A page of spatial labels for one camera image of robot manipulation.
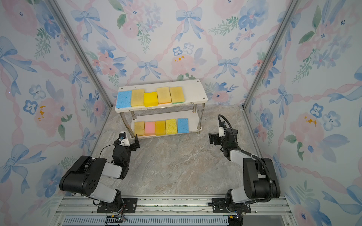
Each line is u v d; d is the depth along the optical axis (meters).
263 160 0.47
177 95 0.77
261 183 0.44
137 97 0.75
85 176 0.45
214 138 0.84
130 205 0.74
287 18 0.72
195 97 0.78
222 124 0.80
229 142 0.72
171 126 0.98
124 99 0.75
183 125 0.98
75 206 0.75
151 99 0.74
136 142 0.84
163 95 0.76
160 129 0.95
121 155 0.68
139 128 0.95
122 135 0.75
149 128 0.95
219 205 0.73
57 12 0.70
